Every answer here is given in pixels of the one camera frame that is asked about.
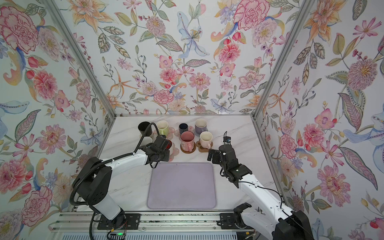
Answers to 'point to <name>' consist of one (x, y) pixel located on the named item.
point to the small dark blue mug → (183, 127)
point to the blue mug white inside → (146, 141)
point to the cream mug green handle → (163, 128)
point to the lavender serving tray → (182, 185)
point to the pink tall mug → (187, 139)
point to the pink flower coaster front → (175, 152)
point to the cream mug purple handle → (200, 125)
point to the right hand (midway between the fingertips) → (216, 150)
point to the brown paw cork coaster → (201, 149)
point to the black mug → (142, 126)
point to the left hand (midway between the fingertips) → (168, 155)
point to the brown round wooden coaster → (188, 152)
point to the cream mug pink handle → (206, 138)
